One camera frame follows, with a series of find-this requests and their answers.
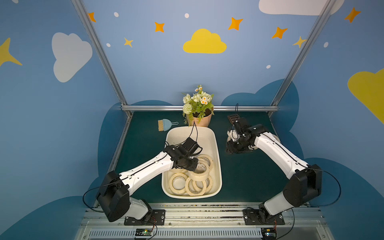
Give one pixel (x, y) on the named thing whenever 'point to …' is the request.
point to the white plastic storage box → (208, 138)
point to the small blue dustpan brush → (165, 124)
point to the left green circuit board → (143, 232)
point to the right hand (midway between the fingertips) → (231, 149)
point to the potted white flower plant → (197, 108)
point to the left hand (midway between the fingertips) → (194, 162)
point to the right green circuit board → (269, 233)
